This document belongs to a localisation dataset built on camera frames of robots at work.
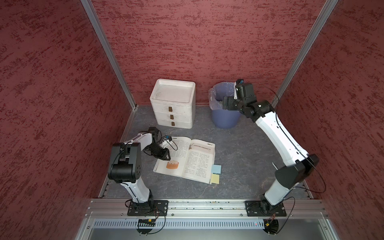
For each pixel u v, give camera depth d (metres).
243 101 0.56
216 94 0.94
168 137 0.88
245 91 0.55
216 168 0.86
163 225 0.70
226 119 0.99
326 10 0.72
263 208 0.66
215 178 0.83
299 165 0.42
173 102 0.90
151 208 0.67
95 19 0.74
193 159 0.89
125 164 0.48
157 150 0.80
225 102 0.70
